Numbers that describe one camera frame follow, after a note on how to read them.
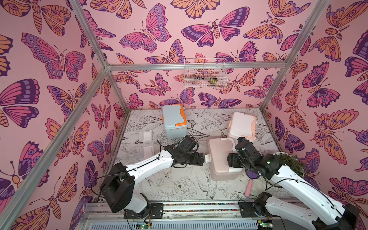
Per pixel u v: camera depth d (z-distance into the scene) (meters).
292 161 0.72
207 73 0.96
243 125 0.92
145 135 1.03
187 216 0.73
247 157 0.56
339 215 0.38
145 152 0.95
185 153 0.68
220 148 0.83
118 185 0.42
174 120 0.96
